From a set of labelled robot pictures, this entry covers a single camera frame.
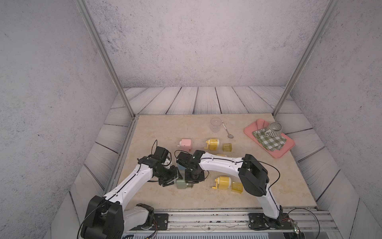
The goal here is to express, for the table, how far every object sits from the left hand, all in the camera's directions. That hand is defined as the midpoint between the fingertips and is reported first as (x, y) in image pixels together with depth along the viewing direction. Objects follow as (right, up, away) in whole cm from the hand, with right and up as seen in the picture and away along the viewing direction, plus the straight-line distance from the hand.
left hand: (181, 180), depth 79 cm
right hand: (+5, -4, +3) cm, 7 cm away
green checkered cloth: (+60, +16, +23) cm, 66 cm away
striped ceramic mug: (+63, +25, +28) cm, 74 cm away
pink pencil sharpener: (+1, +17, +16) cm, 23 cm away
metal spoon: (+32, +22, +29) cm, 48 cm away
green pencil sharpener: (0, -2, 0) cm, 2 cm away
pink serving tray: (+56, +30, +34) cm, 72 cm away
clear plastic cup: (+22, +29, +26) cm, 45 cm away
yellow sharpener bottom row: (+22, -1, 0) cm, 22 cm away
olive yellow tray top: (+29, +14, +23) cm, 40 cm away
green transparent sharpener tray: (+4, -4, +5) cm, 8 cm away
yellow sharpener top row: (+19, +17, +17) cm, 30 cm away
